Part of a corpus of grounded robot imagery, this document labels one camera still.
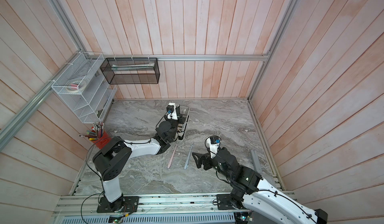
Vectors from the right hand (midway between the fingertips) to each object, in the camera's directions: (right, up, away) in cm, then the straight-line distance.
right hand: (199, 151), depth 72 cm
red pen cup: (-57, +2, +16) cm, 59 cm away
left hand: (-11, +23, +11) cm, 27 cm away
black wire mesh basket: (-47, +49, +33) cm, 76 cm away
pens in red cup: (-59, +8, +12) cm, 61 cm away
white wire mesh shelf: (-61, +29, +8) cm, 68 cm away
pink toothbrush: (-15, -7, +18) cm, 24 cm away
